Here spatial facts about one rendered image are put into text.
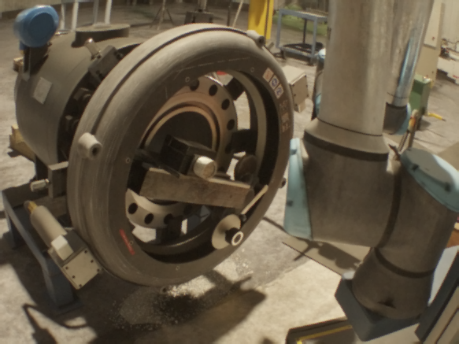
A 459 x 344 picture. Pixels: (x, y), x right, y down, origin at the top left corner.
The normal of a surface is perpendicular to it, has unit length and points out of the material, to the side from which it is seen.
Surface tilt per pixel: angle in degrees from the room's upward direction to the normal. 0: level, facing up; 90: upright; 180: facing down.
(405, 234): 96
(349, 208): 80
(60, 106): 65
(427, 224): 86
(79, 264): 90
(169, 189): 90
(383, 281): 70
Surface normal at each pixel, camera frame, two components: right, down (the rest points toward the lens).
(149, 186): 0.70, 0.38
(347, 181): -0.25, 0.26
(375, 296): -0.69, -0.10
